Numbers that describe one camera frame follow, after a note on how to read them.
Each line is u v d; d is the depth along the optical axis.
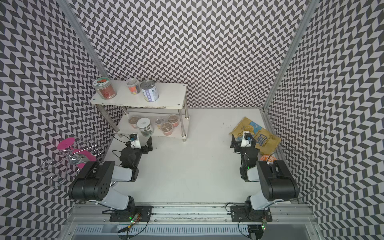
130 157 0.70
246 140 0.74
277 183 0.45
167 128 0.91
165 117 0.98
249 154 0.69
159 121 0.96
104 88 0.73
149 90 0.71
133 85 0.75
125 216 0.68
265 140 1.00
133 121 0.96
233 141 0.84
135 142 0.77
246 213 0.72
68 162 0.67
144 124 0.90
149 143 0.86
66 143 0.69
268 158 0.87
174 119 0.98
